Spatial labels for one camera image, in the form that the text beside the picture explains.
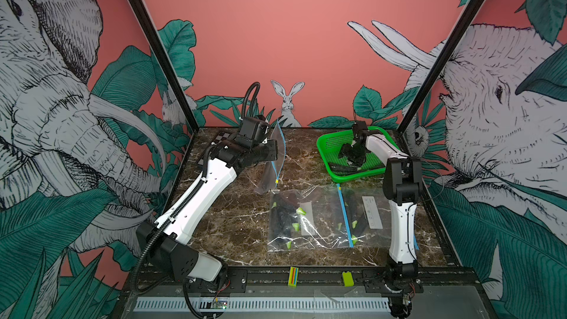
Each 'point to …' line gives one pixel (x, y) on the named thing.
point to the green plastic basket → (331, 145)
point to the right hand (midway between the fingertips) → (343, 154)
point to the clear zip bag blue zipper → (367, 213)
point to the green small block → (347, 278)
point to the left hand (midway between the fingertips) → (276, 145)
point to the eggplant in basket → (341, 169)
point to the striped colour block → (293, 276)
